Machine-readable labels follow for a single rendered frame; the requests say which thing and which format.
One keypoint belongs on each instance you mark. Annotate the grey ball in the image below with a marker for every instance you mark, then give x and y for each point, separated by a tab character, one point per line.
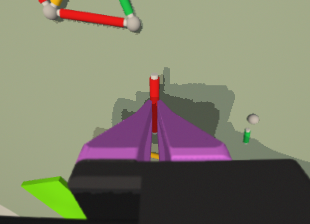
50	12
133	23
253	119

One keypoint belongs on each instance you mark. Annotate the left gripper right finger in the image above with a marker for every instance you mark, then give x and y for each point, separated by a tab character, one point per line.
184	141

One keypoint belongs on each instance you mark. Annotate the green flat rectangular slab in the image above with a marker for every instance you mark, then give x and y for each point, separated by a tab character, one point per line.
54	193

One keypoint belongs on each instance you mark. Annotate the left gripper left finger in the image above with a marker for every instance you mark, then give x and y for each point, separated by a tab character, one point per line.
125	140

